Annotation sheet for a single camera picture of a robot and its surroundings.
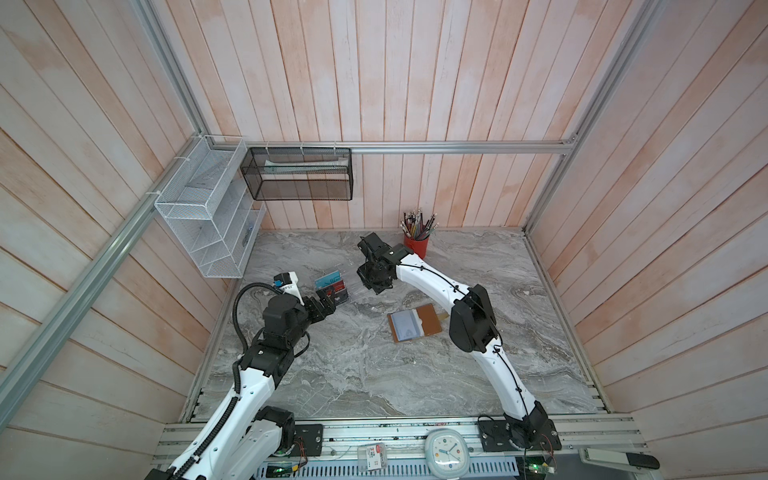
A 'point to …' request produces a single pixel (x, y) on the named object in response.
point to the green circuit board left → (279, 470)
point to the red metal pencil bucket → (419, 247)
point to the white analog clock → (447, 454)
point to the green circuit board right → (533, 467)
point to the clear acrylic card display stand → (333, 284)
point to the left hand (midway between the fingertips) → (323, 297)
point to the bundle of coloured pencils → (412, 222)
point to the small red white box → (371, 457)
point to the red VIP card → (338, 287)
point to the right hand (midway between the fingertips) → (357, 281)
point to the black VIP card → (340, 296)
